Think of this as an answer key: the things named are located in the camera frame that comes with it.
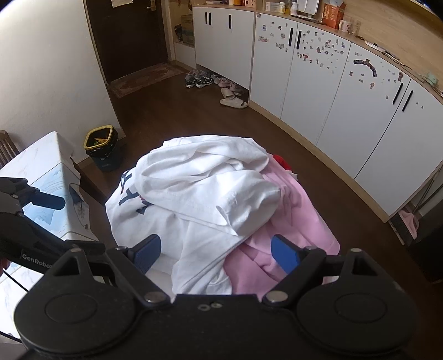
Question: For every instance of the grey sneaker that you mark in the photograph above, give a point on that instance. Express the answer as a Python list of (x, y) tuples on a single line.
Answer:
[(190, 80)]

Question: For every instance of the white mug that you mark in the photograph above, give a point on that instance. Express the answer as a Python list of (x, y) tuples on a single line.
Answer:
[(345, 26)]

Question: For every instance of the white flat box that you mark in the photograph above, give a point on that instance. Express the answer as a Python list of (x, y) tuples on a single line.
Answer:
[(309, 7)]

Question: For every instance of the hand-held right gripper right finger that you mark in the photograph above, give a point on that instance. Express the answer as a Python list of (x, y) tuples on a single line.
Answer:
[(283, 254)]

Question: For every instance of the black trash bin yellow rim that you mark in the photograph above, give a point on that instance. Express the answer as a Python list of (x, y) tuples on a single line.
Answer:
[(103, 152)]

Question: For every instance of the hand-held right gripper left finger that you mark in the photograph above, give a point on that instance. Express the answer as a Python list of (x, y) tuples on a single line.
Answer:
[(148, 254)]

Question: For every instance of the white bottle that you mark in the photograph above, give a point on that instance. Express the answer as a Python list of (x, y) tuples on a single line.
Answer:
[(294, 8)]

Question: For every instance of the pink plastic object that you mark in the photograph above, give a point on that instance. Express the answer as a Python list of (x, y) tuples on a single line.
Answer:
[(409, 223)]

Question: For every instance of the white cabinet with stickers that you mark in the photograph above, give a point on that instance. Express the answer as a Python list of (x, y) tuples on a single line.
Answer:
[(346, 104)]

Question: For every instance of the wooden chair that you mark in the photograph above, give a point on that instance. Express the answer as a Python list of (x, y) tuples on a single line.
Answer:
[(7, 147)]

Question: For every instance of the white t-shirt navy trim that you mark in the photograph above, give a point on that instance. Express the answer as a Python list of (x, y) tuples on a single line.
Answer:
[(193, 180)]

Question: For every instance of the dark brown door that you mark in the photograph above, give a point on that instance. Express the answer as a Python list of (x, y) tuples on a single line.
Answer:
[(128, 38)]

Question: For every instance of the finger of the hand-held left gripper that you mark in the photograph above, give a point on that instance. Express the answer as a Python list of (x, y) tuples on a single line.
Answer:
[(52, 235), (48, 201)]

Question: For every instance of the patterned doormat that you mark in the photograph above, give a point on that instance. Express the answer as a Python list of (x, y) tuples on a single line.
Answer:
[(145, 78)]

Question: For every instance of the beige slipper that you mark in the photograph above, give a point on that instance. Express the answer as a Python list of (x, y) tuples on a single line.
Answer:
[(233, 103), (229, 92)]

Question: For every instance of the red cloth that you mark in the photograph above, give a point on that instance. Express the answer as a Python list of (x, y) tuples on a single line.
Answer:
[(282, 162)]

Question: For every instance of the clear drinking glass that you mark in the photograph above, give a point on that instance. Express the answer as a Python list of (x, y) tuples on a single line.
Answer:
[(356, 27)]

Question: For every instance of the pink garment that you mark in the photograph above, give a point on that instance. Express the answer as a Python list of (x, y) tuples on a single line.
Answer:
[(304, 225)]

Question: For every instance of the plain white cabinet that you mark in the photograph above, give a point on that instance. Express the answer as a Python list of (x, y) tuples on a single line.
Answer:
[(221, 45)]

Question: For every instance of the pink shoe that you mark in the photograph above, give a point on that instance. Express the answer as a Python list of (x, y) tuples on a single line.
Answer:
[(237, 90), (225, 83)]

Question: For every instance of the orange box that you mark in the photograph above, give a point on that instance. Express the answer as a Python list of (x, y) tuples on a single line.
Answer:
[(330, 15)]

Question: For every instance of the black and white sneaker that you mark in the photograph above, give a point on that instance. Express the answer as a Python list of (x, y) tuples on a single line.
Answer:
[(204, 82)]

